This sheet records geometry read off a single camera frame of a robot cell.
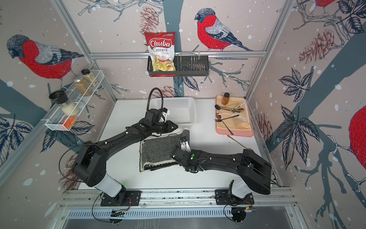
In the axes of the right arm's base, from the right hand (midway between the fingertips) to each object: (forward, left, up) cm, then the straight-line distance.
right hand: (184, 154), depth 84 cm
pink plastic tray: (+32, -37, -5) cm, 49 cm away
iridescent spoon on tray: (+39, -44, -3) cm, 59 cm away
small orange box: (+2, +54, +28) cm, 61 cm away
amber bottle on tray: (+47, -31, +1) cm, 56 cm away
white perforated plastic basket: (+39, +3, -6) cm, 40 cm away
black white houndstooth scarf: (+1, +18, -3) cm, 18 cm away
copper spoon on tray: (+32, -25, -3) cm, 41 cm away
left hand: (+14, +3, +12) cm, 18 cm away
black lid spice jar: (+8, +56, +32) cm, 65 cm away
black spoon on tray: (+43, -25, -4) cm, 50 cm away
